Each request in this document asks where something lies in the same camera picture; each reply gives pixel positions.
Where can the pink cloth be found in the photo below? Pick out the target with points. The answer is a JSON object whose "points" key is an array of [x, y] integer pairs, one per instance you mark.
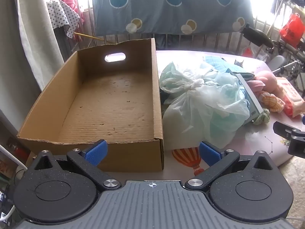
{"points": [[256, 84]]}

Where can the white curtain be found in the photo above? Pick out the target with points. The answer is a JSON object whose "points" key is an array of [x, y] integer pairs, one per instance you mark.
{"points": [[35, 40]]}

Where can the yellow pole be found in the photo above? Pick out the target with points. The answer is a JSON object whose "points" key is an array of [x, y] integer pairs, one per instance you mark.
{"points": [[88, 36]]}

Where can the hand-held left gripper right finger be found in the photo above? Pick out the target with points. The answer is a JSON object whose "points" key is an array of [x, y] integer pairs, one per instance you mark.
{"points": [[209, 153]]}

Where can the blue white box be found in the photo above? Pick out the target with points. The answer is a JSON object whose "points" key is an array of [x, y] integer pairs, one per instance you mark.
{"points": [[252, 100]]}

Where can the green knitted item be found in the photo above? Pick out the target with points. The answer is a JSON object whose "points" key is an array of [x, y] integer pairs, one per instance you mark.
{"points": [[262, 118]]}

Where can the metal bicycle frame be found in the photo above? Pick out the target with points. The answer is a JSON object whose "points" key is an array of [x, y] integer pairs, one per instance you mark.
{"points": [[294, 52]]}

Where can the star print cloth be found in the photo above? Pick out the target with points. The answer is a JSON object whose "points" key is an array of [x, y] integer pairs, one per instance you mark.
{"points": [[62, 14]]}

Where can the white green plastic bag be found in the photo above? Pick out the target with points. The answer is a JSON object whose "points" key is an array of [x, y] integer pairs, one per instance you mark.
{"points": [[195, 114]]}

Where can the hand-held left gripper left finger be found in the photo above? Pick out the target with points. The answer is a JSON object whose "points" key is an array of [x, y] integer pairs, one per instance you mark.
{"points": [[96, 153]]}

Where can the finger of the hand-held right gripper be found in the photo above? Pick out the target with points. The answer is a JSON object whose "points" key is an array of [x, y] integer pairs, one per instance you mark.
{"points": [[283, 128]]}

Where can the orange striped towel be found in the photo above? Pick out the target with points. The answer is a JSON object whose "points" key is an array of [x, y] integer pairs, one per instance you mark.
{"points": [[271, 101]]}

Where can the red plastic bag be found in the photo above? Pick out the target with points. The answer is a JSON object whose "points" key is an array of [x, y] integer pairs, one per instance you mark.
{"points": [[290, 31]]}

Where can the pink plush toy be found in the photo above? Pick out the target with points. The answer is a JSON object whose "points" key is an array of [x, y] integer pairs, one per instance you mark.
{"points": [[266, 78]]}

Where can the brown cardboard box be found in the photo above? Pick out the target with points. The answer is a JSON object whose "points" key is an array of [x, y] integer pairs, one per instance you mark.
{"points": [[107, 100]]}

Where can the blue circle print blanket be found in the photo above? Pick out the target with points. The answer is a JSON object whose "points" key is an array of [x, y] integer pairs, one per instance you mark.
{"points": [[154, 12]]}

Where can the teal quilted cloth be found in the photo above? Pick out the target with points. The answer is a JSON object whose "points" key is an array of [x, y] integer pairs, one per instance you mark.
{"points": [[219, 63]]}

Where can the pale green plastic bag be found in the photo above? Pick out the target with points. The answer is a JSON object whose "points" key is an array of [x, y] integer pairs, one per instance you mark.
{"points": [[176, 76]]}

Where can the black bicycle seat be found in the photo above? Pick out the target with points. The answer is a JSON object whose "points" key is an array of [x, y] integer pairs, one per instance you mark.
{"points": [[257, 35]]}

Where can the red wet wipes packet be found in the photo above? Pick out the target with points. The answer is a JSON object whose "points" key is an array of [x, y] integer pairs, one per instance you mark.
{"points": [[292, 95]]}

